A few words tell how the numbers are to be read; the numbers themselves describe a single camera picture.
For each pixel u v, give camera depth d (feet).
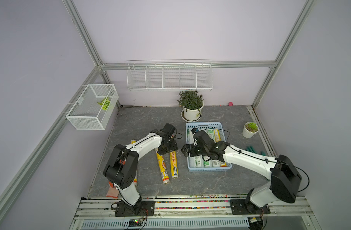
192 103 3.31
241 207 2.42
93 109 2.72
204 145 2.04
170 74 3.26
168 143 2.58
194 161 2.84
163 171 2.71
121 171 1.52
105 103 2.70
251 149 3.07
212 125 3.34
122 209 2.36
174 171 2.71
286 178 1.40
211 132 3.25
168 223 5.15
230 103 4.06
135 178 1.67
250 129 3.16
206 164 2.78
